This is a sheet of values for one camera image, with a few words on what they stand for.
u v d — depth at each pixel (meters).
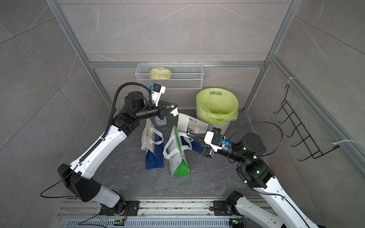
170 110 0.64
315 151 0.58
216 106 0.99
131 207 0.73
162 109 0.57
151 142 0.76
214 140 0.36
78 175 0.40
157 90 0.57
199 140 0.44
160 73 0.88
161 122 1.07
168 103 0.62
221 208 0.73
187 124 0.84
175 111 0.65
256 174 0.41
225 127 0.96
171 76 0.88
